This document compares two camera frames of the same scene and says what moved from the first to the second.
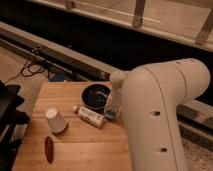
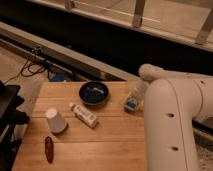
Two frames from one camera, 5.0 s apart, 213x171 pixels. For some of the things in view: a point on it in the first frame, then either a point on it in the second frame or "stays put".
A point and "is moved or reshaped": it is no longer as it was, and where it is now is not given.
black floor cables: (28, 69) stays put
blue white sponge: (111, 114) is moved or reshaped
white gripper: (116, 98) to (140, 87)
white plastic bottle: (90, 116) is moved or reshaped
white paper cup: (55, 120) stays put
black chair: (9, 118) stays put
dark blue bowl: (95, 95) is moved or reshaped
